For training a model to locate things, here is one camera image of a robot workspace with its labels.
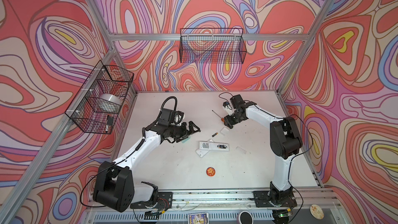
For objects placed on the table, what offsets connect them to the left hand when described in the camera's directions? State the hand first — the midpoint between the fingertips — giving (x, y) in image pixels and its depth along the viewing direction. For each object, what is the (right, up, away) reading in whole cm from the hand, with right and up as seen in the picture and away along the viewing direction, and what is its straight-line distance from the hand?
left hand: (195, 132), depth 80 cm
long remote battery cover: (+27, -12, +10) cm, 31 cm away
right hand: (+22, +2, +18) cm, 29 cm away
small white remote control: (+3, -13, +7) cm, 15 cm away
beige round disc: (+57, -35, -10) cm, 67 cm away
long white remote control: (+12, -10, +8) cm, 18 cm away
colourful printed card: (+2, -36, -13) cm, 39 cm away
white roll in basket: (-39, +15, -10) cm, 43 cm away
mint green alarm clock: (-6, -7, +13) cm, 16 cm away
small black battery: (+12, -5, +16) cm, 20 cm away
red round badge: (+8, -22, +2) cm, 23 cm away
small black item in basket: (-41, +7, -7) cm, 42 cm away
